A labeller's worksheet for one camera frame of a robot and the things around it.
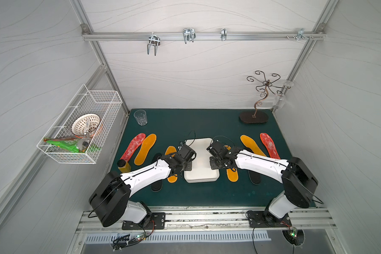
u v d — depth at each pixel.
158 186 0.84
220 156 0.65
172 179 0.86
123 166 0.82
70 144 0.55
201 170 0.85
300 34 0.77
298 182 0.45
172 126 1.15
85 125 0.65
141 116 1.11
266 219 0.66
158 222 0.73
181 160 0.65
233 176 0.88
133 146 1.00
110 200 0.41
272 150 0.98
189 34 0.76
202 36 0.80
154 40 0.78
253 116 1.15
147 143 1.01
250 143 1.02
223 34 0.78
